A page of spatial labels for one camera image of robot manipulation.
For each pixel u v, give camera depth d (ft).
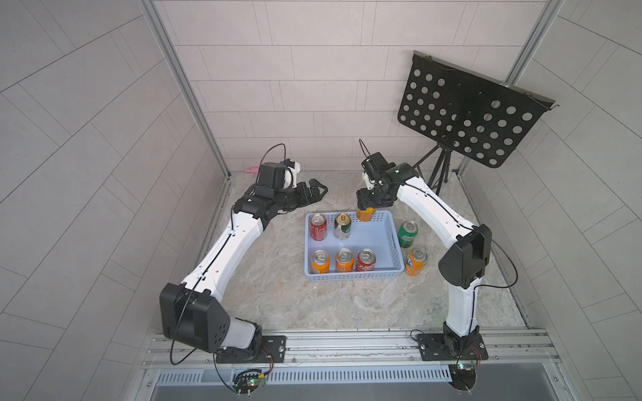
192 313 1.26
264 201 1.81
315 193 2.19
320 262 2.58
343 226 2.85
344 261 2.58
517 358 2.29
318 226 2.90
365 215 2.84
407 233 2.83
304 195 2.15
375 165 2.16
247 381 2.15
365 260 2.58
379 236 3.16
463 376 2.24
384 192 2.04
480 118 2.37
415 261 2.60
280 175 1.94
